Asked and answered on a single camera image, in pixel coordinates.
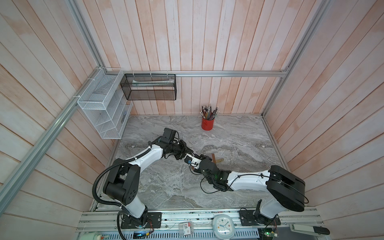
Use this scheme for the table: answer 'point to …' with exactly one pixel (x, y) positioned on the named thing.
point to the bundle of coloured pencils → (207, 113)
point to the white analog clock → (223, 227)
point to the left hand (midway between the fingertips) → (194, 153)
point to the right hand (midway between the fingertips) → (196, 153)
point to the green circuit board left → (140, 234)
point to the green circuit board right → (269, 233)
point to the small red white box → (186, 228)
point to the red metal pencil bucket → (207, 124)
